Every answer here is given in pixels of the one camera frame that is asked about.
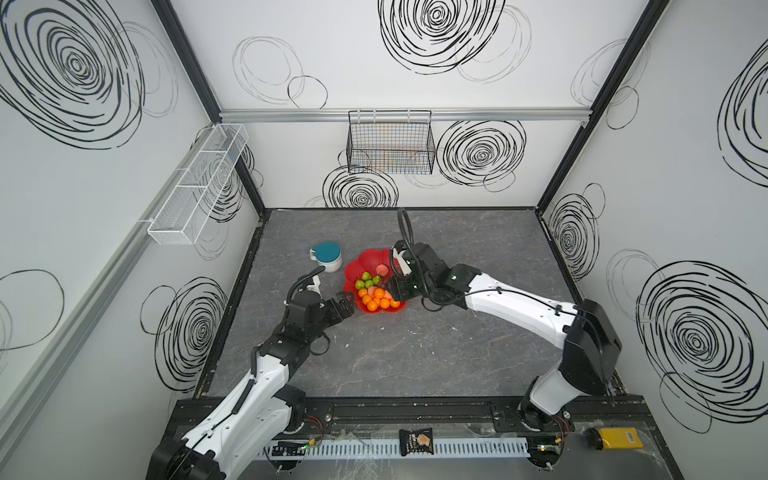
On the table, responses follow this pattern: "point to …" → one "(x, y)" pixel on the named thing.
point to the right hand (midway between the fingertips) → (390, 284)
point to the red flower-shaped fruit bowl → (367, 263)
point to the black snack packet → (416, 441)
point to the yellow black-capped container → (613, 438)
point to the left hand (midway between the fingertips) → (344, 298)
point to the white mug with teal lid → (328, 254)
